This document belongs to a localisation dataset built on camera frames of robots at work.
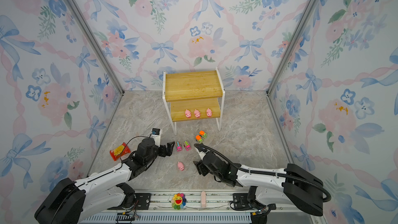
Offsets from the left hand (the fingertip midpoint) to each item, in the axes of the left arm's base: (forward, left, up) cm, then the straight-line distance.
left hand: (168, 140), depth 86 cm
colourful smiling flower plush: (-28, -8, -7) cm, 30 cm away
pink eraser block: (-27, -20, -6) cm, 34 cm away
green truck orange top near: (+4, -17, -6) cm, 18 cm away
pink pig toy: (+12, -23, +10) cm, 27 cm away
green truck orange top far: (+7, -20, -6) cm, 22 cm away
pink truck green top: (-1, -10, -6) cm, 12 cm away
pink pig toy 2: (+11, -16, +10) cm, 22 cm away
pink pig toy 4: (-12, -8, -7) cm, 16 cm away
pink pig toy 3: (+11, -11, +10) cm, 19 cm away
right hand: (-9, -17, -2) cm, 19 cm away
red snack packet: (-4, +28, -5) cm, 28 cm away
